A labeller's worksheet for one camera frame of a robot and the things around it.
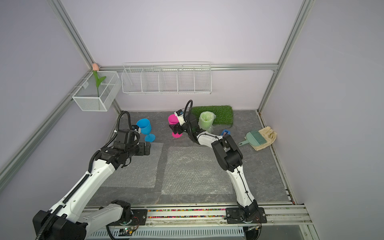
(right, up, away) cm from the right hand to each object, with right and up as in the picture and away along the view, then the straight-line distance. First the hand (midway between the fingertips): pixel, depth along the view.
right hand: (173, 120), depth 98 cm
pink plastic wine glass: (+1, +1, -4) cm, 5 cm away
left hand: (-14, -14, -19) cm, 27 cm away
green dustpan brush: (+56, -11, +4) cm, 57 cm away
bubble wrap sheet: (+15, -30, -9) cm, 35 cm away
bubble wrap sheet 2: (-18, -31, -9) cm, 37 cm away
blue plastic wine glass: (-16, -5, -7) cm, 18 cm away
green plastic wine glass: (+21, 0, -5) cm, 22 cm away
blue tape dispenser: (+37, -7, +6) cm, 38 cm away
